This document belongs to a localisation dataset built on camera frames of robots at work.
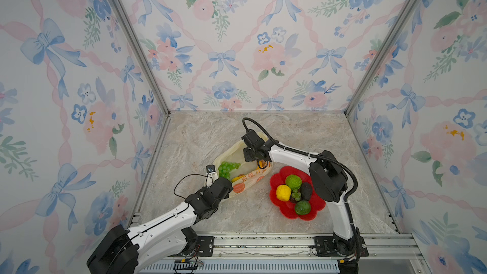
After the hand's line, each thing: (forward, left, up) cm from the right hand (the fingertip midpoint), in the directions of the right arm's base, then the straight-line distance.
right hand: (249, 152), depth 96 cm
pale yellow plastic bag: (-4, +7, +5) cm, 10 cm away
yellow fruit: (-21, -15, +1) cm, 26 cm away
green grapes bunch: (-9, +12, +1) cm, 15 cm away
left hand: (-16, +12, +1) cm, 20 cm away
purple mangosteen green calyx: (-22, -20, 0) cm, 30 cm away
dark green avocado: (-27, -22, 0) cm, 35 cm away
